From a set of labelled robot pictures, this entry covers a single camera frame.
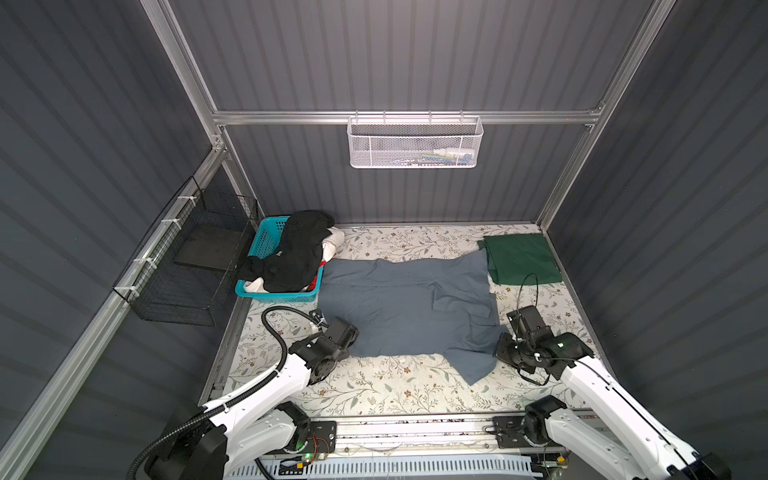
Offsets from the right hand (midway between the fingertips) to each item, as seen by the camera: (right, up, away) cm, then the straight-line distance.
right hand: (500, 353), depth 80 cm
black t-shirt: (-62, +23, +18) cm, 68 cm away
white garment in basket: (-49, +32, +21) cm, 62 cm away
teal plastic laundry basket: (-80, +32, +38) cm, 94 cm away
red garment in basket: (-54, +18, +14) cm, 59 cm away
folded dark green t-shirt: (+17, +25, +27) cm, 41 cm away
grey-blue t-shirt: (-12, +10, +16) cm, 23 cm away
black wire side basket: (-81, +24, -6) cm, 84 cm away
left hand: (-46, +1, +5) cm, 46 cm away
